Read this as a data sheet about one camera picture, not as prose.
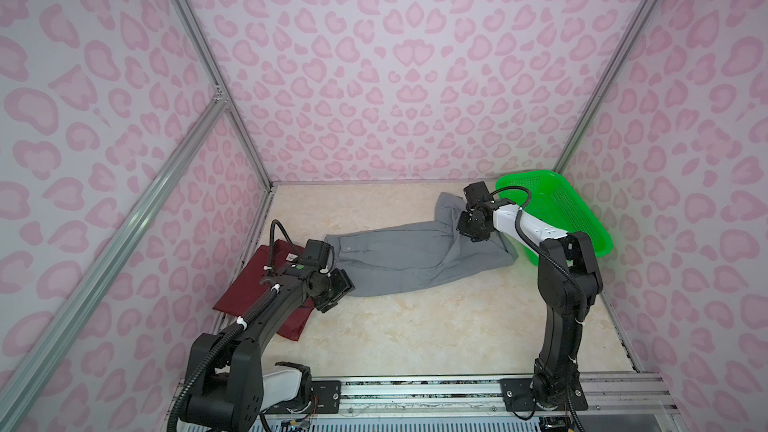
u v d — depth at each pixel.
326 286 0.73
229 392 0.40
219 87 0.90
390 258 0.98
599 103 0.95
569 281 0.53
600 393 0.75
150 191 0.65
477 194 0.80
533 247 0.52
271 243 0.70
